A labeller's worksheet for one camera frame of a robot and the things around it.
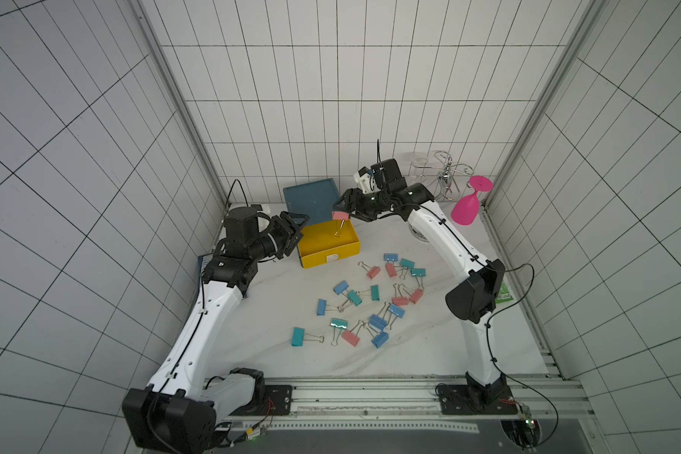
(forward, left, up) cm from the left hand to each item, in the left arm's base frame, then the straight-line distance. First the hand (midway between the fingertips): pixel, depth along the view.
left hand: (306, 228), depth 72 cm
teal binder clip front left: (-18, +3, -30) cm, 35 cm away
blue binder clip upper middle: (0, -9, -31) cm, 33 cm away
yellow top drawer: (+6, -4, -14) cm, 16 cm away
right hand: (+9, -5, -3) cm, 10 cm away
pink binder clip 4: (+8, -9, -4) cm, 13 cm away
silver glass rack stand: (+25, -43, -3) cm, 50 cm away
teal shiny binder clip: (-15, -8, -30) cm, 34 cm away
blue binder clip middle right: (-10, -26, -30) cm, 41 cm away
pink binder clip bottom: (-18, -12, -30) cm, 37 cm away
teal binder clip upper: (+9, -32, -30) cm, 45 cm away
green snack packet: (-20, -43, +4) cm, 47 cm away
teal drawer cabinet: (+20, 0, -9) cm, 22 cm away
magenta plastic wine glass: (+19, -51, -13) cm, 56 cm away
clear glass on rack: (+32, -36, -3) cm, 48 cm away
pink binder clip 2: (-5, -29, -32) cm, 43 cm away
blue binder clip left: (-8, -3, -30) cm, 31 cm away
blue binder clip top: (+11, -27, -29) cm, 42 cm away
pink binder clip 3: (-4, -34, -30) cm, 46 cm away
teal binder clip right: (+6, -37, -32) cm, 49 cm away
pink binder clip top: (+5, -21, -29) cm, 36 cm away
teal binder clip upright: (-3, -21, -31) cm, 37 cm away
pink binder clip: (+6, -27, -30) cm, 41 cm away
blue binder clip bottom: (-18, -21, -30) cm, 41 cm away
